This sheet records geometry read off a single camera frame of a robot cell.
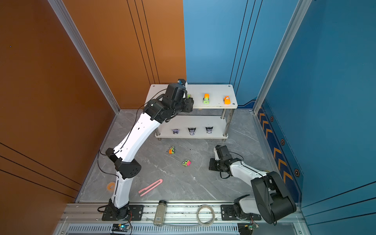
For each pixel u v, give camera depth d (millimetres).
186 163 891
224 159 706
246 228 698
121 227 706
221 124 1064
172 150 940
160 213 697
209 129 940
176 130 958
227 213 725
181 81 623
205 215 740
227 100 744
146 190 795
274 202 419
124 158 482
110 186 825
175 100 543
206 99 748
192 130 931
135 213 730
